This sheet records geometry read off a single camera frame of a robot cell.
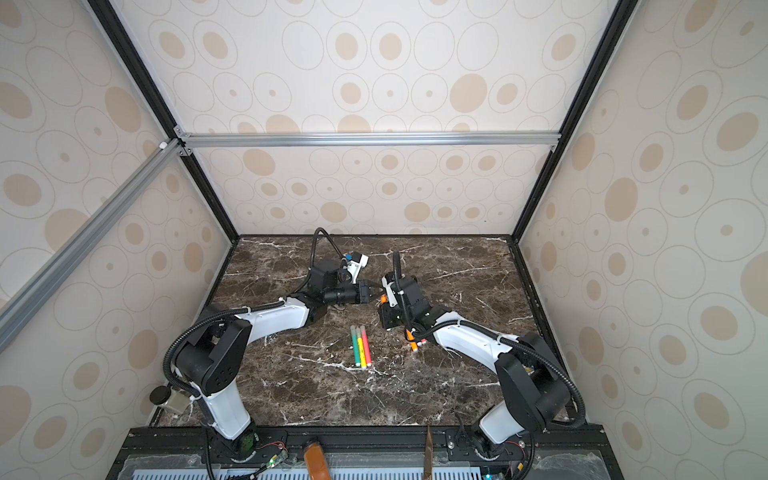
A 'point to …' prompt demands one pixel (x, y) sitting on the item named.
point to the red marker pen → (366, 346)
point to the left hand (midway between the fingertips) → (394, 291)
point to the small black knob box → (171, 397)
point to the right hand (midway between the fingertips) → (392, 306)
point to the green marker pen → (353, 332)
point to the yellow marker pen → (361, 348)
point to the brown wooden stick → (428, 457)
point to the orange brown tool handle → (316, 462)
